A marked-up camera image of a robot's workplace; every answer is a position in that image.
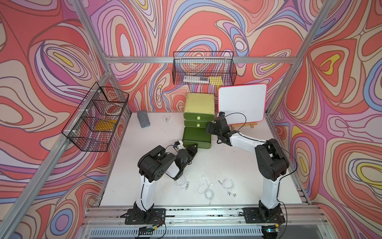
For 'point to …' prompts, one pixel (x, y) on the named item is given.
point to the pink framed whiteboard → (242, 104)
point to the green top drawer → (198, 116)
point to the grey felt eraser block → (143, 119)
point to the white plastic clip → (165, 119)
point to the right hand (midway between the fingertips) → (213, 129)
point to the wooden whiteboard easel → (252, 124)
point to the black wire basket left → (91, 127)
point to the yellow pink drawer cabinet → (200, 109)
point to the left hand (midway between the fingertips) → (200, 145)
